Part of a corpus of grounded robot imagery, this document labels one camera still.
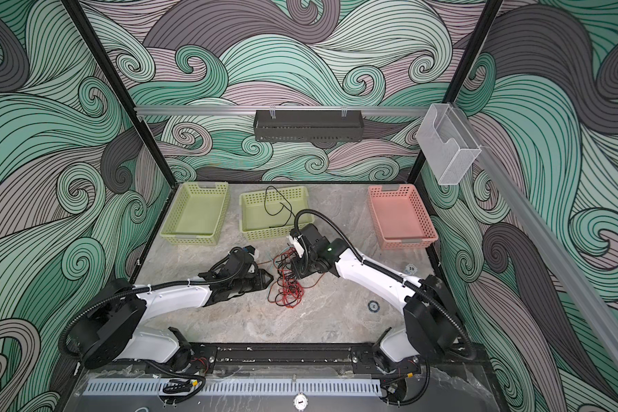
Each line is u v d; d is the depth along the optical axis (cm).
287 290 83
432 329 41
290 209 110
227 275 68
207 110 191
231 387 70
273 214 110
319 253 61
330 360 74
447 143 78
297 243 67
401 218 104
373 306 83
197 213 111
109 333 42
